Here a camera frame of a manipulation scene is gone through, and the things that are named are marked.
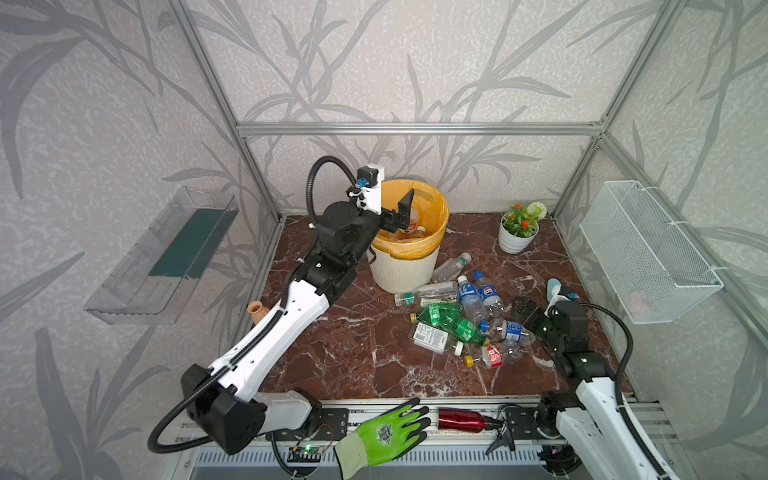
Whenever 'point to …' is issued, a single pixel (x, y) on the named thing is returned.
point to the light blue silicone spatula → (550, 284)
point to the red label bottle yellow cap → (491, 357)
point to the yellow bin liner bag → (429, 218)
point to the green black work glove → (382, 440)
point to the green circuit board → (305, 454)
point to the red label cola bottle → (413, 221)
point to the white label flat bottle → (434, 339)
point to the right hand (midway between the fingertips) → (525, 296)
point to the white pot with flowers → (518, 227)
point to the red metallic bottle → (466, 421)
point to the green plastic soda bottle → (451, 318)
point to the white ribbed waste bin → (399, 275)
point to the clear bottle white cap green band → (447, 270)
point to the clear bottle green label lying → (430, 294)
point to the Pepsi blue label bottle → (489, 294)
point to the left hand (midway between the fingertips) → (399, 177)
